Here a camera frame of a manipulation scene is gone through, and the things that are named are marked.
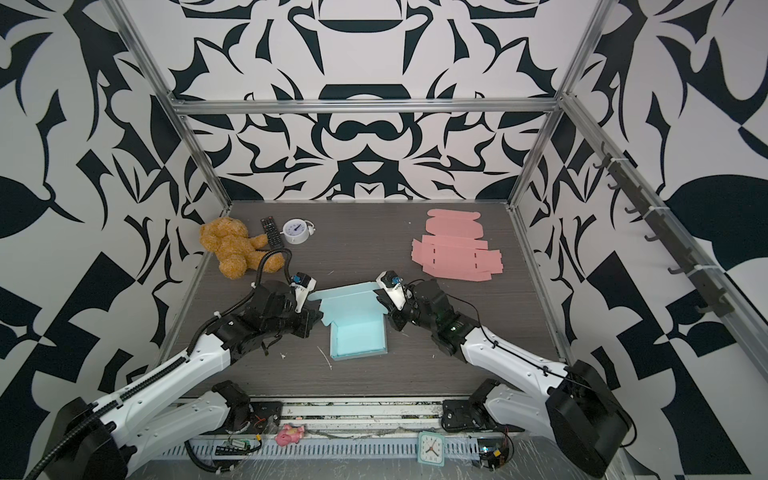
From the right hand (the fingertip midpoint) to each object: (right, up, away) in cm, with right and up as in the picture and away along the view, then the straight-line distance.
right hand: (379, 296), depth 79 cm
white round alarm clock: (-30, +17, +29) cm, 45 cm away
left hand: (-15, -3, +1) cm, 15 cm away
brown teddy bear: (-46, +11, +17) cm, 50 cm away
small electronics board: (+27, -35, -8) cm, 45 cm away
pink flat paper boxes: (+25, +10, +25) cm, 37 cm away
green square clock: (+12, -32, -10) cm, 36 cm away
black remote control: (-38, +16, +29) cm, 51 cm away
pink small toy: (-20, -30, -9) cm, 37 cm away
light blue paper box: (-7, -8, +8) cm, 13 cm away
